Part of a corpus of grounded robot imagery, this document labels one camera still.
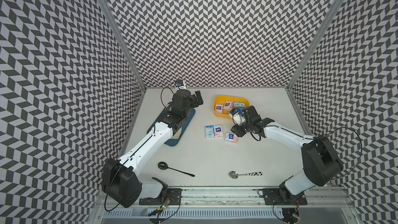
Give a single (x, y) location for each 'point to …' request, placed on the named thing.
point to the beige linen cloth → (178, 135)
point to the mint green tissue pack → (239, 104)
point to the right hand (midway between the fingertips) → (235, 129)
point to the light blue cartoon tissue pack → (209, 131)
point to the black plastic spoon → (163, 165)
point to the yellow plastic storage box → (221, 99)
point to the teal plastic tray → (173, 141)
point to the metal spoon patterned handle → (233, 174)
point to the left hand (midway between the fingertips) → (192, 94)
